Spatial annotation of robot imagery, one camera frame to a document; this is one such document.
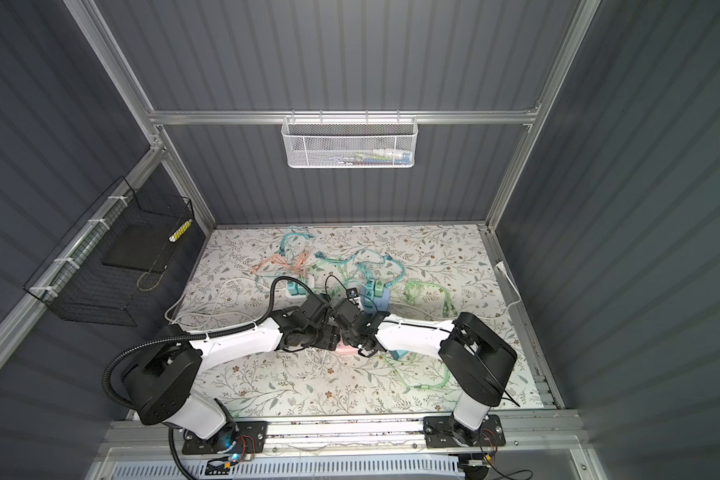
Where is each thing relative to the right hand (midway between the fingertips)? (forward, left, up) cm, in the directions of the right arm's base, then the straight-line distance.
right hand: (353, 329), depth 89 cm
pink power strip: (-8, +2, +5) cm, 10 cm away
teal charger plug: (-7, -13, -1) cm, 15 cm away
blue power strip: (+8, -8, 0) cm, 12 cm away
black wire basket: (+4, +59, +27) cm, 65 cm away
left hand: (-2, +7, -1) cm, 7 cm away
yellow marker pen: (+15, +47, +26) cm, 56 cm away
